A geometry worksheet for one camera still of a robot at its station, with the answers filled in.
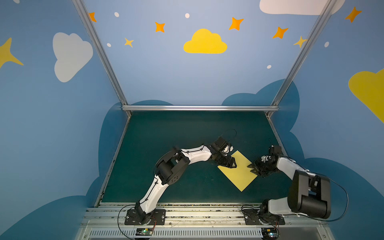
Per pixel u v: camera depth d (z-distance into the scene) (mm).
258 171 812
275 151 751
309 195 441
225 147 783
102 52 844
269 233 716
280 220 681
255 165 814
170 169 546
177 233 783
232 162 826
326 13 707
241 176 957
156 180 573
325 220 426
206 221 740
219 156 802
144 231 717
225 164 821
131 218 735
